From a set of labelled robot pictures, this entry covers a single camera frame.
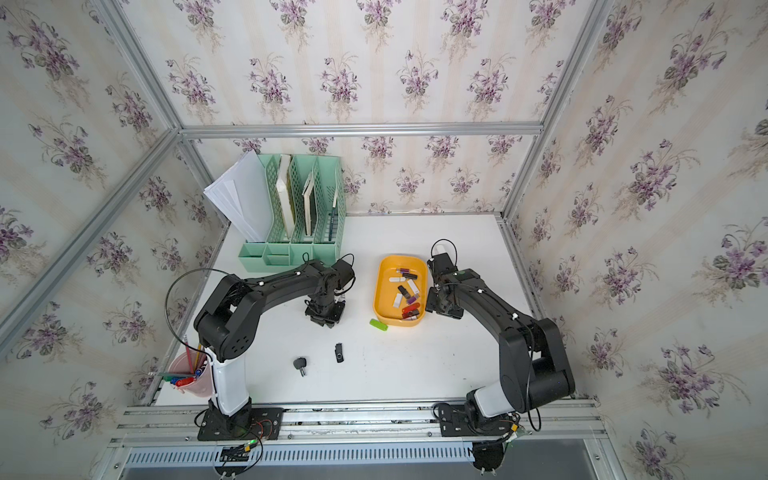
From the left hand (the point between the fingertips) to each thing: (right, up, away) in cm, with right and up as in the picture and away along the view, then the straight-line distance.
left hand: (334, 326), depth 90 cm
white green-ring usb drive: (+20, +13, +11) cm, 26 cm away
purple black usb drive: (+24, +14, +11) cm, 30 cm away
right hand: (+33, +6, -2) cm, 34 cm away
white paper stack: (-30, +43, +4) cm, 52 cm away
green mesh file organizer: (-7, +37, +28) cm, 47 cm away
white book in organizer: (-17, +41, +5) cm, 45 cm away
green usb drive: (+14, +1, 0) cm, 14 cm away
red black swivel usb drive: (+23, +3, +2) cm, 23 cm away
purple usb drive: (+22, +16, +12) cm, 30 cm away
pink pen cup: (-34, -7, -15) cm, 38 cm away
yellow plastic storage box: (+17, +7, +5) cm, 19 cm away
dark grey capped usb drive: (+22, +10, +8) cm, 25 cm away
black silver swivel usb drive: (+2, -6, -5) cm, 8 cm away
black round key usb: (-8, -7, -10) cm, 15 cm away
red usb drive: (+23, +5, +3) cm, 24 cm away
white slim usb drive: (+25, +11, +8) cm, 29 cm away
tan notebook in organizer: (-11, +42, +8) cm, 44 cm away
